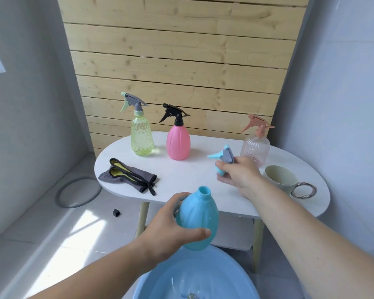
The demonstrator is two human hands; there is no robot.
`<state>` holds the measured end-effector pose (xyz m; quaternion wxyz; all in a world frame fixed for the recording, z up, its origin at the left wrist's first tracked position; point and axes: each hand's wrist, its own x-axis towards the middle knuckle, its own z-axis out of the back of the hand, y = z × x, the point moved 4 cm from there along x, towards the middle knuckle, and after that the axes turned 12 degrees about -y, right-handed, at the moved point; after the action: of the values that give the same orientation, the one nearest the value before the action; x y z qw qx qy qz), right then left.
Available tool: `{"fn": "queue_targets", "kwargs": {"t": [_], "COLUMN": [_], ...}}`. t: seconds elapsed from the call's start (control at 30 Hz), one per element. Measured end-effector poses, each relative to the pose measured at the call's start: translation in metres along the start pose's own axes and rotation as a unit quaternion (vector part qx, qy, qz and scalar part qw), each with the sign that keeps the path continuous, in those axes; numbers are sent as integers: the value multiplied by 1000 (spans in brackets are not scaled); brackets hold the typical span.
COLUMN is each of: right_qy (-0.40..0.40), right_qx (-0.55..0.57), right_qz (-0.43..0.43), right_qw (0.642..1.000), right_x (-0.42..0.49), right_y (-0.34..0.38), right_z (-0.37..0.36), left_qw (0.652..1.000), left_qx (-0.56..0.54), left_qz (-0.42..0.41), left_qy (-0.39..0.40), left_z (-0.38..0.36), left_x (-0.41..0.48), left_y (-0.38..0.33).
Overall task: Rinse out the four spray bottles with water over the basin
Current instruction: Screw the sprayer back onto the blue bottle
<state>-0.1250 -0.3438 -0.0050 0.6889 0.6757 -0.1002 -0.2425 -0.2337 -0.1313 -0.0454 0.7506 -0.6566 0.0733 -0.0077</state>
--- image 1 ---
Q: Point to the orange spray head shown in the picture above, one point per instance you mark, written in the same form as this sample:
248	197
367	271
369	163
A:
258	124

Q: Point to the blue grey spray nozzle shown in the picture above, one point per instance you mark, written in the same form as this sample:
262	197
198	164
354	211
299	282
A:
224	155

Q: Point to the clear ribbed spray bottle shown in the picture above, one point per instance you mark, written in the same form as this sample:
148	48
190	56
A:
255	149

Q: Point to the grey cloth with black trim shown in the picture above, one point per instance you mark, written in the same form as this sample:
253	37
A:
134	177

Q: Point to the person's right forearm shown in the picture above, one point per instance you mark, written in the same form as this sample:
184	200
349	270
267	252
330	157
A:
324	252

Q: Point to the small black block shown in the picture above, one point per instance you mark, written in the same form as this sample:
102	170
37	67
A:
116	212

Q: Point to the person's right hand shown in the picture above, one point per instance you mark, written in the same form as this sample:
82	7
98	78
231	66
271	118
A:
241	175

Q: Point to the green grey spray nozzle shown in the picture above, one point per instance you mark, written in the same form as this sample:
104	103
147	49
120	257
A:
134	101

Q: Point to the blue spray bottle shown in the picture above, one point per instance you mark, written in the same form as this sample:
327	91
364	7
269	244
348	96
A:
199	217

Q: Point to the person's left hand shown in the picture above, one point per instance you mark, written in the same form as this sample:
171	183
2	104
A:
168	233

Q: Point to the blue plastic basin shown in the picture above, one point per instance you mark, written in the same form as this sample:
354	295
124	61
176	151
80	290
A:
199	277

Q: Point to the green clear spray bottle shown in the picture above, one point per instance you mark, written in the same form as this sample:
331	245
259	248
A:
141	138

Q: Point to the pink spray bottle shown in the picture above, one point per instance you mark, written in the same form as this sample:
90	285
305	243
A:
178	143

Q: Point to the person's left forearm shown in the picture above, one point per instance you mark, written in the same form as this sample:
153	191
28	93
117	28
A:
90	277

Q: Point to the white oval table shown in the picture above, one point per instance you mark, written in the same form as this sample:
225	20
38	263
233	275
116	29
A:
187	174

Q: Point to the black spray nozzle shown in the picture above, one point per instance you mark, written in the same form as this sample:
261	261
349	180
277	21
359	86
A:
174	113

